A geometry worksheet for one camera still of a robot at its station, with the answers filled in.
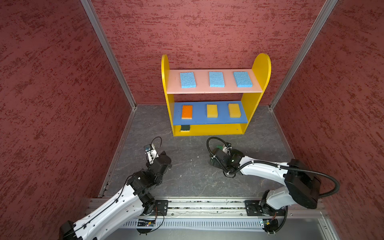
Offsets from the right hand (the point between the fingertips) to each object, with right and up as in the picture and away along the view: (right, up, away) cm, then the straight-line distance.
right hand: (216, 165), depth 86 cm
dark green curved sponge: (-20, +21, +17) cm, 33 cm away
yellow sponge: (-2, +33, +9) cm, 34 cm away
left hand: (-30, +7, -7) cm, 32 cm away
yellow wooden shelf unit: (-4, +39, +14) cm, 42 cm away
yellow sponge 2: (+13, +33, +11) cm, 37 cm away
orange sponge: (-18, +31, +10) cm, 38 cm away
